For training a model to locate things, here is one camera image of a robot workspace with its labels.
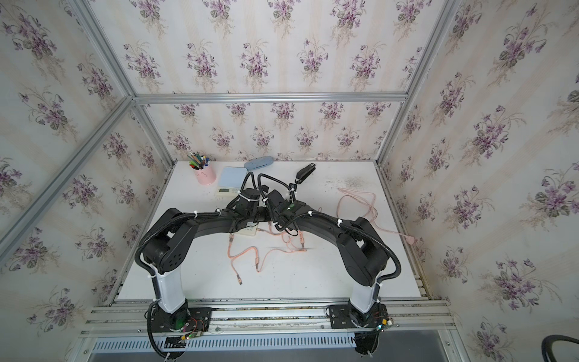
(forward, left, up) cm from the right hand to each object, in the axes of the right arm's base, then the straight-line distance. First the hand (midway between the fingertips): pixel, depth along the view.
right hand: (289, 213), depth 91 cm
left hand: (+2, +3, -2) cm, 4 cm away
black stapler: (+25, -6, -5) cm, 26 cm away
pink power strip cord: (+14, -38, -8) cm, 41 cm away
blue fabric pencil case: (+34, +18, -6) cm, 39 cm away
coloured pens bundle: (+25, +44, +4) cm, 51 cm away
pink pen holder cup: (+20, +41, -1) cm, 45 cm away
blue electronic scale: (-5, +16, -6) cm, 18 cm away
